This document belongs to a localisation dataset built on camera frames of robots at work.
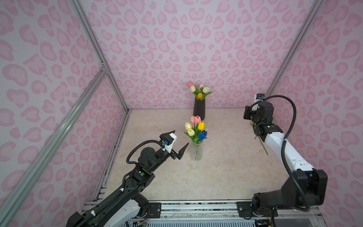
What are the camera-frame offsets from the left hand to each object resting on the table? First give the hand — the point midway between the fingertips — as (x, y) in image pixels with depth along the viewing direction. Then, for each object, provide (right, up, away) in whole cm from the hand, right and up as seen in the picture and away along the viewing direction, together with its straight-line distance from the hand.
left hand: (180, 135), depth 69 cm
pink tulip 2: (+9, +7, +4) cm, 12 cm away
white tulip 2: (+15, +26, +19) cm, 36 cm away
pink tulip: (+5, +31, +25) cm, 40 cm away
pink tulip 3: (+6, +8, +7) cm, 12 cm away
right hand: (+39, +16, +13) cm, 44 cm away
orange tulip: (+11, +23, +19) cm, 31 cm away
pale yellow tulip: (+4, +4, +2) cm, 6 cm away
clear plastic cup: (+9, -11, +18) cm, 23 cm away
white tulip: (+13, +31, +27) cm, 43 cm away
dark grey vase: (+13, +16, +38) cm, 44 cm away
